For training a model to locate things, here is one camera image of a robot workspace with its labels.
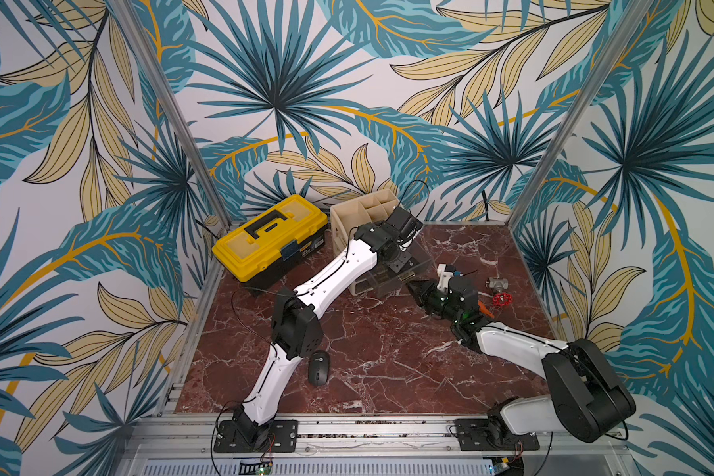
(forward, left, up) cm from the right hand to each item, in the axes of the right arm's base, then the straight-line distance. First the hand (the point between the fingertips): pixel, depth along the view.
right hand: (403, 280), depth 85 cm
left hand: (+6, +2, +2) cm, 7 cm away
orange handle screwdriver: (-2, -27, -14) cm, 31 cm away
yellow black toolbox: (+15, +37, +2) cm, 40 cm away
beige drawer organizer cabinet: (+15, +16, +10) cm, 25 cm away
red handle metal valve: (0, -33, -12) cm, 35 cm away
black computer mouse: (-19, +25, -13) cm, 34 cm away
